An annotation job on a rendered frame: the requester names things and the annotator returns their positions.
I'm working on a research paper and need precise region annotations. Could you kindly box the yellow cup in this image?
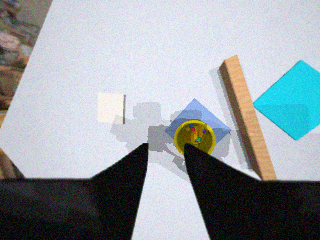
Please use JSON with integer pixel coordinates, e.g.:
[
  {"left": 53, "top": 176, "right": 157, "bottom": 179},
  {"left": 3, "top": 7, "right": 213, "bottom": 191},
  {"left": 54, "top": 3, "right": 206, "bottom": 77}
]
[{"left": 174, "top": 119, "right": 216, "bottom": 156}]

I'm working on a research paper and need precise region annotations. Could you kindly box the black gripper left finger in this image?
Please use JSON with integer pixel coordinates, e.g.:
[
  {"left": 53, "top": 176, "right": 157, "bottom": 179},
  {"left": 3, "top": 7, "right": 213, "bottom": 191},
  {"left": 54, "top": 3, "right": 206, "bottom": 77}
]
[{"left": 0, "top": 143, "right": 149, "bottom": 240}]

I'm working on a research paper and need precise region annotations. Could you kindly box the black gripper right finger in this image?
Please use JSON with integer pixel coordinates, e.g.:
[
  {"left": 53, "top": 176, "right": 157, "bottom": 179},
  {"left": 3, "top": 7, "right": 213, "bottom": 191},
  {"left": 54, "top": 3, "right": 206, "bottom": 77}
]
[{"left": 184, "top": 143, "right": 320, "bottom": 240}]

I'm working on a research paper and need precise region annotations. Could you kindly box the tan wooden bar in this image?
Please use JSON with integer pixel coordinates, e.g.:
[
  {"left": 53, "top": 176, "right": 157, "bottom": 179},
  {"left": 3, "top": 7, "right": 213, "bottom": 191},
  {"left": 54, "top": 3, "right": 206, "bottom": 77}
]
[{"left": 219, "top": 55, "right": 278, "bottom": 180}]

